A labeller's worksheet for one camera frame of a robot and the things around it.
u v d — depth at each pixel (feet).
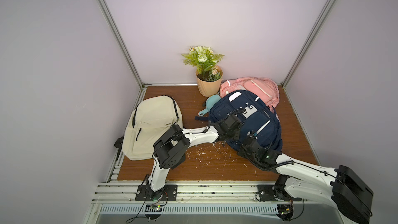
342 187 1.32
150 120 3.27
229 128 2.24
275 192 2.13
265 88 3.74
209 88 3.42
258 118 3.10
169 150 1.60
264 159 2.01
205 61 3.11
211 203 2.33
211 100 3.49
